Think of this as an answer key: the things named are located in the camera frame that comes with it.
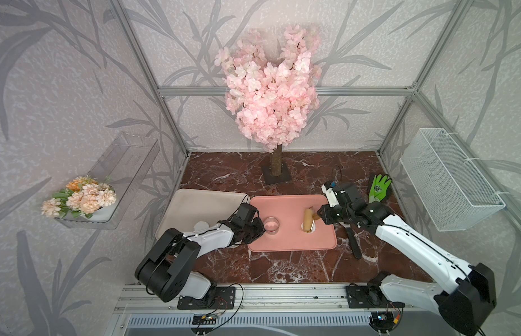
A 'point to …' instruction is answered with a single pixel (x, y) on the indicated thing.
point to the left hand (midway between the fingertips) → (267, 230)
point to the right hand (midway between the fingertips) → (320, 210)
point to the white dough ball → (312, 229)
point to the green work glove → (379, 187)
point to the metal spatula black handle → (356, 250)
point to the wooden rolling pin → (309, 215)
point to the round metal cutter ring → (271, 225)
